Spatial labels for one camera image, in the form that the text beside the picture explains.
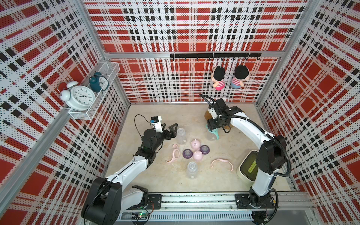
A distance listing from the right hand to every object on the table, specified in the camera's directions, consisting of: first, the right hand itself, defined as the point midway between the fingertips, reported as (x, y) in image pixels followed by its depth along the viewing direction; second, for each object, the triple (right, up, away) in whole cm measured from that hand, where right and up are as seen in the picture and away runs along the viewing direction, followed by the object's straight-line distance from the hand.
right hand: (216, 124), depth 88 cm
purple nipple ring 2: (-7, -17, +4) cm, 19 cm away
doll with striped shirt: (+18, +33, +4) cm, 38 cm away
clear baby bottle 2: (-16, -24, -16) cm, 33 cm away
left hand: (-26, 0, -6) cm, 27 cm away
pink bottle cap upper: (-13, -14, +3) cm, 19 cm away
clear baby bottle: (-2, -9, +9) cm, 13 cm away
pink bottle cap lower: (-12, -20, 0) cm, 23 cm away
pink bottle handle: (-27, -16, +5) cm, 32 cm away
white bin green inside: (+16, -26, -10) cm, 32 cm away
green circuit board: (-43, -45, -19) cm, 65 cm away
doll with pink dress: (+3, +34, +7) cm, 35 cm away
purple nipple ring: (-18, -20, +2) cm, 27 cm away
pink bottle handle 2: (+4, -22, -4) cm, 23 cm away
